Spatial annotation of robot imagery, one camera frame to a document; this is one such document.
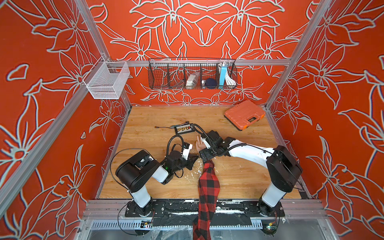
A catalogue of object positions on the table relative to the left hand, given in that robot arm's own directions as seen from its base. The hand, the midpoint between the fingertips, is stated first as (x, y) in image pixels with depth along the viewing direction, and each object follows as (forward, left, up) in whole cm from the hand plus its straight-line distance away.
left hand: (198, 156), depth 87 cm
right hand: (+3, -3, 0) cm, 4 cm away
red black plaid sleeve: (-18, -6, -1) cm, 19 cm away
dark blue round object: (+40, -6, +24) cm, 47 cm away
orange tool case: (+35, -33, +1) cm, 48 cm away
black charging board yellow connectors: (+23, +9, -2) cm, 25 cm away
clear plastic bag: (+38, +6, +27) cm, 47 cm away
